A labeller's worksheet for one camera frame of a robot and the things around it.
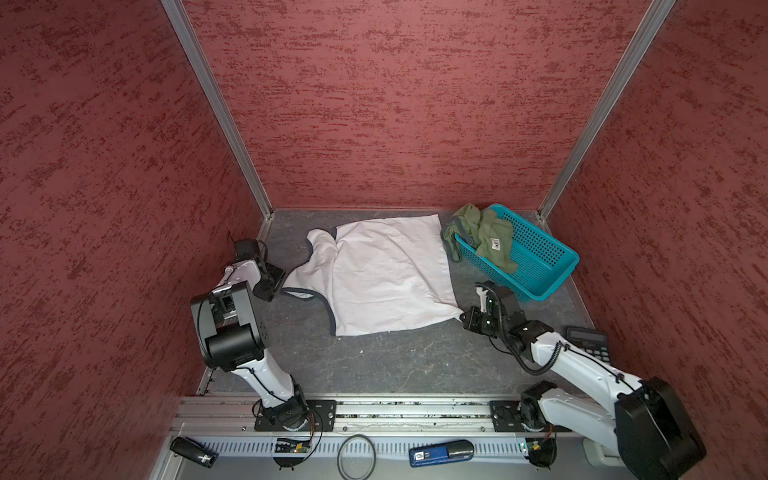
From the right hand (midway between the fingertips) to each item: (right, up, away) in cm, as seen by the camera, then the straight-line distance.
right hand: (457, 322), depth 86 cm
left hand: (-55, +9, +9) cm, 57 cm away
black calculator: (+40, -5, -1) cm, 40 cm away
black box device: (-65, -24, -18) cm, 72 cm away
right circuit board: (+18, -28, -14) cm, 36 cm away
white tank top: (-24, +12, +17) cm, 32 cm away
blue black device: (-11, -24, -20) cm, 33 cm away
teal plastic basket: (+35, +17, +18) cm, 43 cm away
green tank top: (+14, +26, +9) cm, 31 cm away
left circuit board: (-45, -29, -13) cm, 55 cm away
